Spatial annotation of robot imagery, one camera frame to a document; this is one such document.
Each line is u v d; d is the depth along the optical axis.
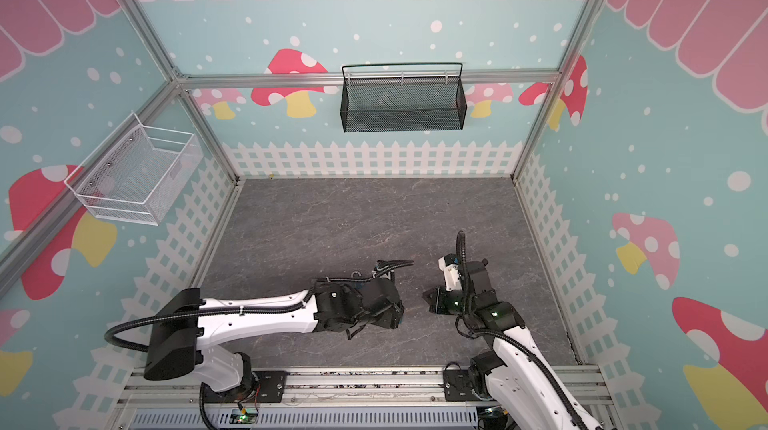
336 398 0.74
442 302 0.69
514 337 0.51
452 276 0.73
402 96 0.95
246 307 0.45
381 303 0.57
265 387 0.75
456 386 0.74
